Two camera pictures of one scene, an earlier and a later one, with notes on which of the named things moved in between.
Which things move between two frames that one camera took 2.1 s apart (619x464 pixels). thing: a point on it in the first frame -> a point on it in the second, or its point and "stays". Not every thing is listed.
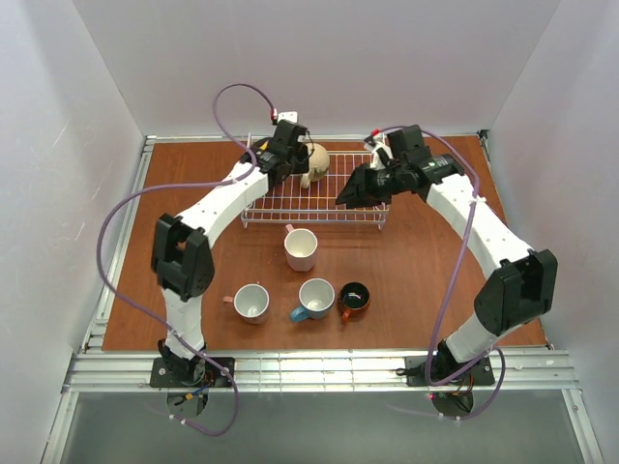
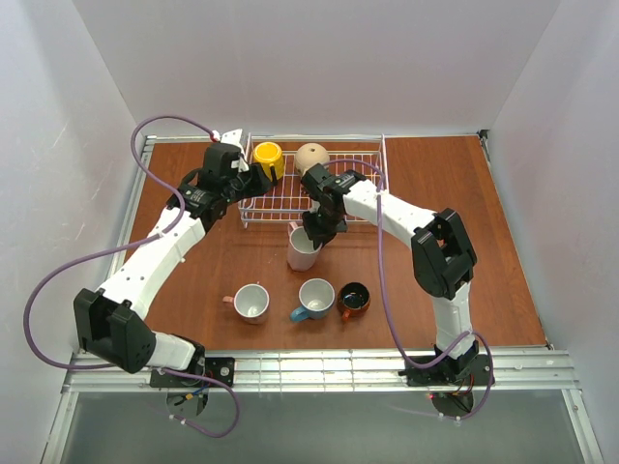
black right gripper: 369,182 -> 320,227
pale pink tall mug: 300,246 stays
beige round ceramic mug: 318,163 stays
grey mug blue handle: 316,297 stays
